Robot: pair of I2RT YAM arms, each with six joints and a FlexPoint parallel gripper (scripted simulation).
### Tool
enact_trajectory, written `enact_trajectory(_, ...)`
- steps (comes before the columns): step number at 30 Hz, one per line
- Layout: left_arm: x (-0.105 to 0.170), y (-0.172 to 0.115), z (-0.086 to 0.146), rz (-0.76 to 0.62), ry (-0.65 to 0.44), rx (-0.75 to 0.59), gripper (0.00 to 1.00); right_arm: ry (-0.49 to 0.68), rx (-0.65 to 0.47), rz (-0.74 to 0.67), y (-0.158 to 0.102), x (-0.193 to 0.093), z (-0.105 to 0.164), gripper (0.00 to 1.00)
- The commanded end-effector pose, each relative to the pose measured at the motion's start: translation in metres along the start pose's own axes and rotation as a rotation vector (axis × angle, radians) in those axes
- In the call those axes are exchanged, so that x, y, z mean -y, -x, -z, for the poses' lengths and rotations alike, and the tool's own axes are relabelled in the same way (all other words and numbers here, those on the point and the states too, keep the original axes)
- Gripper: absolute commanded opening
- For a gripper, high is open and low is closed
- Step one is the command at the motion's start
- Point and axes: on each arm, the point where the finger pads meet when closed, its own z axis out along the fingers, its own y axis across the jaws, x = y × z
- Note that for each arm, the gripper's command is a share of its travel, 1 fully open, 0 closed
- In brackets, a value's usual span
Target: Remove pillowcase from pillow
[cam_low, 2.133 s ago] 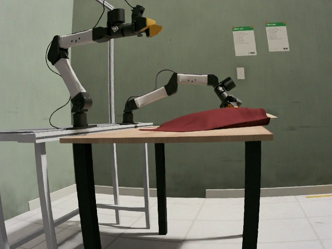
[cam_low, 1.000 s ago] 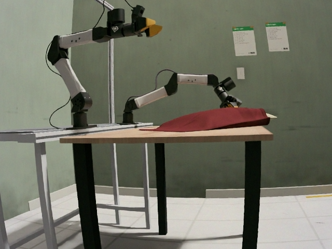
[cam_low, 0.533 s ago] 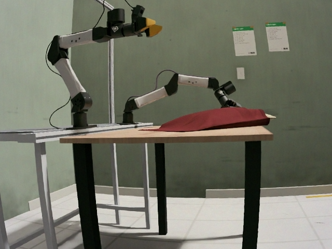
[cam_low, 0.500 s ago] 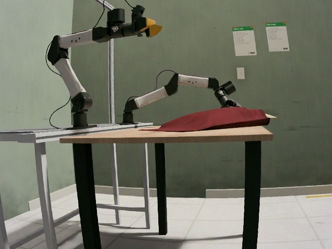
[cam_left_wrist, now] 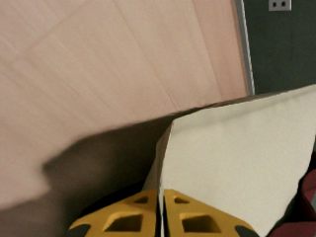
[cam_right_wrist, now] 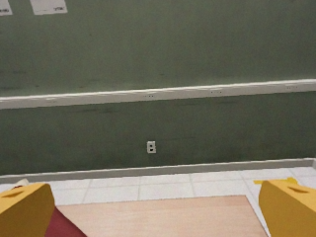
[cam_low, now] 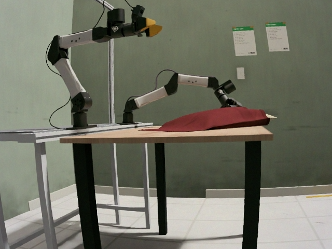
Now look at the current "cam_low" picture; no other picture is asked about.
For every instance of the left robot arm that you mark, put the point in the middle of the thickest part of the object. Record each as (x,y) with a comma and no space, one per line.
(170,89)

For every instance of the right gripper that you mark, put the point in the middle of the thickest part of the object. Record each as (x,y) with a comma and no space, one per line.
(141,25)

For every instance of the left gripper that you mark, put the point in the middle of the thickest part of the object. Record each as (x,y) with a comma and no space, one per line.
(227,102)

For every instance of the dark red pillowcase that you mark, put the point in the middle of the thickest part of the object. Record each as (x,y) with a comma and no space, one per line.
(221,118)

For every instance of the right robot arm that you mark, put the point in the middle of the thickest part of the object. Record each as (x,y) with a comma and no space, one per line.
(58,56)

